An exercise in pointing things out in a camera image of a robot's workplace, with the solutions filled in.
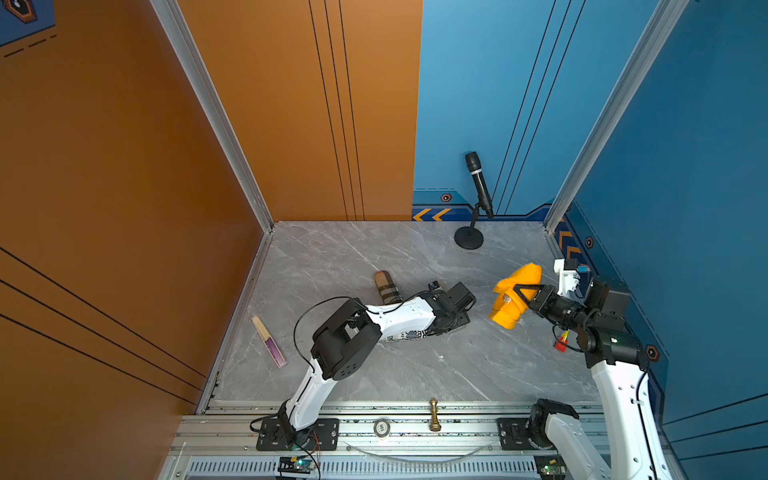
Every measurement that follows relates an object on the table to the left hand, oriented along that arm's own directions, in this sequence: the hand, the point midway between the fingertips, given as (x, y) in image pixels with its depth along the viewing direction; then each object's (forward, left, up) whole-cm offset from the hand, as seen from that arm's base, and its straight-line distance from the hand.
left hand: (465, 317), depth 91 cm
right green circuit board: (-36, -16, -5) cm, 40 cm away
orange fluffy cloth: (-7, -6, +20) cm, 22 cm away
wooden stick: (-10, +57, -3) cm, 58 cm away
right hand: (-3, -8, +22) cm, 24 cm away
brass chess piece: (-29, +11, -2) cm, 31 cm away
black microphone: (+41, -4, +27) cm, 49 cm away
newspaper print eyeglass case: (-6, +15, 0) cm, 16 cm away
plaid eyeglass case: (+9, +24, +1) cm, 26 cm away
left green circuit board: (-37, +45, -4) cm, 58 cm away
